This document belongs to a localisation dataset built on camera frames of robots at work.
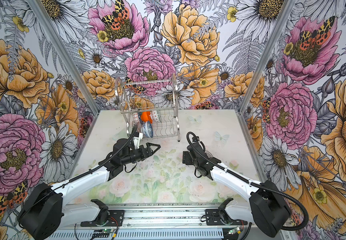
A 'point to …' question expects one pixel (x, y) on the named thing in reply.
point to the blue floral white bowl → (147, 129)
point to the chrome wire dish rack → (149, 107)
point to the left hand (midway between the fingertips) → (156, 152)
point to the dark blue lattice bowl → (139, 115)
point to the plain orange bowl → (145, 116)
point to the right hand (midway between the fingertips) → (189, 158)
